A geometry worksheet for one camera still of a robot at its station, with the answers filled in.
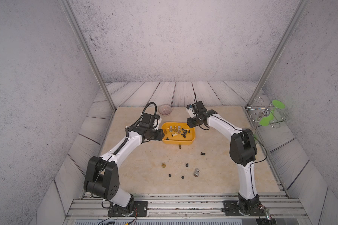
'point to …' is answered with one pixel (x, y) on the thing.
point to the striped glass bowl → (165, 109)
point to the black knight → (203, 153)
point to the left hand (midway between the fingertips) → (164, 134)
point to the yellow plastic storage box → (184, 138)
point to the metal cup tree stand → (269, 115)
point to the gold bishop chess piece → (165, 131)
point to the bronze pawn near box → (180, 145)
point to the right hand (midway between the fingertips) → (189, 122)
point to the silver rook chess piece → (196, 172)
